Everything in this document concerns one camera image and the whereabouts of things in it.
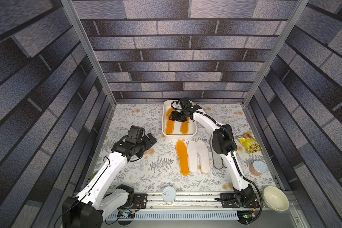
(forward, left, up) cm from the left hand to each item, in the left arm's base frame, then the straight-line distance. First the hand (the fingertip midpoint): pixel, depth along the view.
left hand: (153, 142), depth 79 cm
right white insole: (+3, -31, -15) cm, 34 cm away
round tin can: (-11, -60, -9) cm, 62 cm away
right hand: (+25, -11, -9) cm, 29 cm away
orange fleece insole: (+19, -9, -13) cm, 24 cm away
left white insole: (0, -24, -15) cm, 29 cm away
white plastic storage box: (+19, -14, -15) cm, 28 cm away
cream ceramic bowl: (-25, -67, -15) cm, 73 cm away
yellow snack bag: (+6, -62, -10) cm, 63 cm away
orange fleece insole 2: (+21, -20, -13) cm, 32 cm away
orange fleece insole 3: (+23, -8, -11) cm, 27 cm away
